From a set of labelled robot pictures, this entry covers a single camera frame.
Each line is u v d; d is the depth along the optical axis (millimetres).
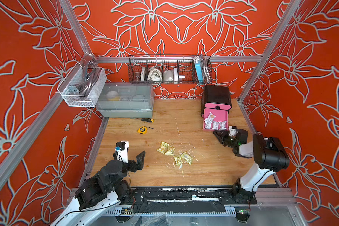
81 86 779
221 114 1001
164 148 899
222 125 951
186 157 853
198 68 836
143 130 982
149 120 1038
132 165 579
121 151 552
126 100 1001
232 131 896
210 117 980
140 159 587
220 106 946
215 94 1038
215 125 975
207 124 971
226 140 850
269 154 494
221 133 878
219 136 872
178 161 836
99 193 464
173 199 728
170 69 968
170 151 873
